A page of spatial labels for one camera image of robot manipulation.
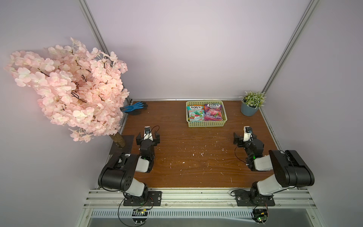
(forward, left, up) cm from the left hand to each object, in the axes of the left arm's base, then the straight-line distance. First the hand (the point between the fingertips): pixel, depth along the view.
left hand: (149, 131), depth 90 cm
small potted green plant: (+22, -71, +6) cm, 74 cm away
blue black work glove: (+25, +18, -8) cm, 32 cm away
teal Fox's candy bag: (+16, -31, -1) cm, 35 cm away
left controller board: (-44, 0, -14) cm, 46 cm away
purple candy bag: (+16, -43, +1) cm, 46 cm away
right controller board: (-43, -62, -11) cm, 76 cm away
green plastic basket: (+10, -39, -6) cm, 40 cm away
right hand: (+2, -62, 0) cm, 62 cm away
